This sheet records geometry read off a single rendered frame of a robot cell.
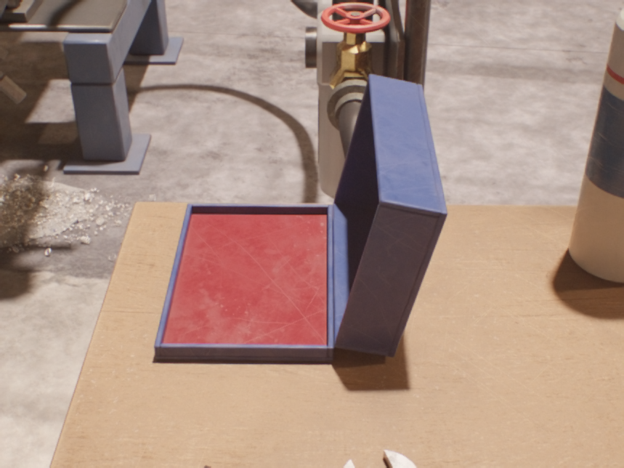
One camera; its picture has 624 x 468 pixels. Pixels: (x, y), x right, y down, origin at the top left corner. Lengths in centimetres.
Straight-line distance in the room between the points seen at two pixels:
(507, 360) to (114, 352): 24
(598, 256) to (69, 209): 111
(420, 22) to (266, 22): 142
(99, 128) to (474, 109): 77
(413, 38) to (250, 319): 42
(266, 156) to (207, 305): 112
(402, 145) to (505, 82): 149
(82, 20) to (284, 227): 104
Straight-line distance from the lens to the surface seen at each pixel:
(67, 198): 161
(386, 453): 49
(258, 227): 66
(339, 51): 96
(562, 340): 59
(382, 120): 56
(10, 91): 142
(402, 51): 91
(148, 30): 209
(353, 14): 95
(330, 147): 109
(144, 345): 57
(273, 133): 177
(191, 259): 63
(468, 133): 179
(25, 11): 166
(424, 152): 54
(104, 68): 160
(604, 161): 60
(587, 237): 63
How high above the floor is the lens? 85
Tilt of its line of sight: 35 degrees down
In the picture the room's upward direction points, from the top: straight up
